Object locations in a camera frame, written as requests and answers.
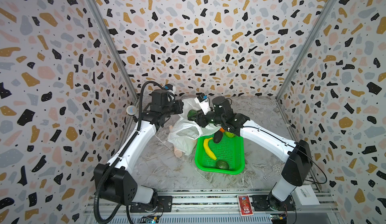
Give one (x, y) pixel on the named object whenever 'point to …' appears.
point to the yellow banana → (207, 148)
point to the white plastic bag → (186, 131)
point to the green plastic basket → (230, 149)
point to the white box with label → (304, 195)
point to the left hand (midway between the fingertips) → (185, 102)
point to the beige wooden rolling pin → (177, 153)
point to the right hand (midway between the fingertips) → (192, 115)
